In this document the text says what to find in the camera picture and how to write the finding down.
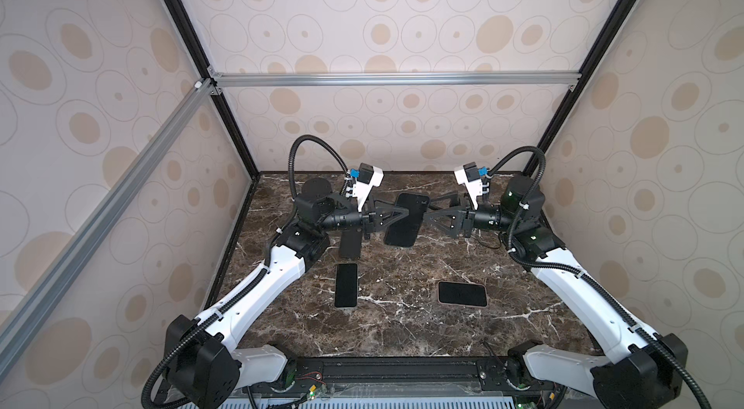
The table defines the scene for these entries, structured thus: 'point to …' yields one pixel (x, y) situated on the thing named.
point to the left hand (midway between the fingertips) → (409, 216)
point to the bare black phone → (346, 285)
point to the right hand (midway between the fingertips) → (427, 214)
